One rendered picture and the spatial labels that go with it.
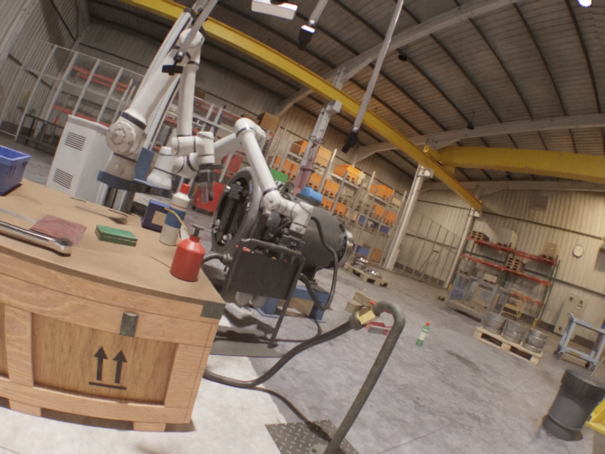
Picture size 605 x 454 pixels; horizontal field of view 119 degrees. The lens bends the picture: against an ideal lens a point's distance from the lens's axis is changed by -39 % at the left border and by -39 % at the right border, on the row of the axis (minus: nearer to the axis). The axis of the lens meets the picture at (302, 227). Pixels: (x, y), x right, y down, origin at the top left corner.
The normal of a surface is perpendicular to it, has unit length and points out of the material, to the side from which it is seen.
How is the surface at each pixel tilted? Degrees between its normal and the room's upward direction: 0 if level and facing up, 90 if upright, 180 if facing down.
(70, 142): 90
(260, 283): 90
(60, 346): 90
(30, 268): 90
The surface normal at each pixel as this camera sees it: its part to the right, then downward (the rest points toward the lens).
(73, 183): -0.04, 0.01
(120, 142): 0.31, 0.38
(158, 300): 0.54, 0.22
